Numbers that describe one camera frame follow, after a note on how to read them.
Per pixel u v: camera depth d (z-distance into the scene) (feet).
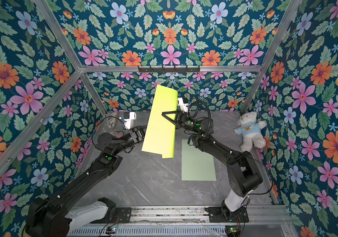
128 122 1.99
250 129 3.23
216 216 2.40
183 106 2.14
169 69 3.06
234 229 2.34
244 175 1.50
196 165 3.00
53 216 1.25
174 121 1.99
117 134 1.99
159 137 2.00
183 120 1.98
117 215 2.40
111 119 3.64
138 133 1.91
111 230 2.35
